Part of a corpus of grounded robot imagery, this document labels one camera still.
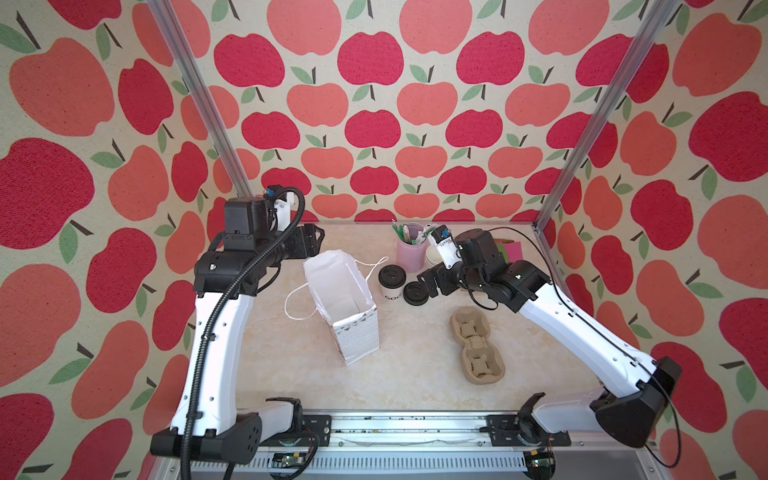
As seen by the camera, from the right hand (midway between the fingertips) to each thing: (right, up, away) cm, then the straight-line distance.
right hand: (441, 266), depth 74 cm
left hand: (-30, +8, -8) cm, 32 cm away
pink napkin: (+33, +4, +32) cm, 46 cm away
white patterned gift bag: (-27, -13, +25) cm, 39 cm away
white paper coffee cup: (-12, -11, +22) cm, 27 cm away
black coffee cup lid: (-12, -4, +18) cm, 22 cm away
